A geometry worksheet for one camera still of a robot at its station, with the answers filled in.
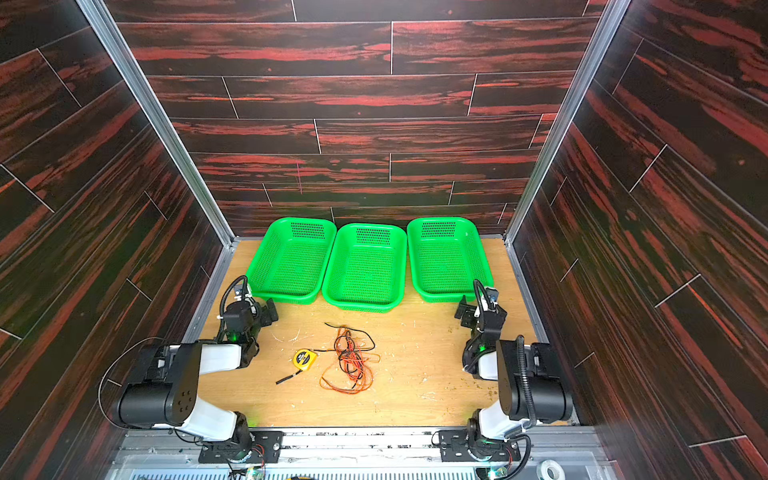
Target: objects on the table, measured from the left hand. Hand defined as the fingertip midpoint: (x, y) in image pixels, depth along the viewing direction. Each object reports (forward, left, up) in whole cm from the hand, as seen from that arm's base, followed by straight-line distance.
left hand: (259, 302), depth 94 cm
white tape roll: (-43, -78, -4) cm, 89 cm away
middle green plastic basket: (+17, -33, -4) cm, 38 cm away
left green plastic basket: (+22, -5, -4) cm, 23 cm away
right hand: (0, -72, +3) cm, 72 cm away
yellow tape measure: (-17, -17, -4) cm, 24 cm away
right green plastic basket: (+22, -63, -1) cm, 67 cm away
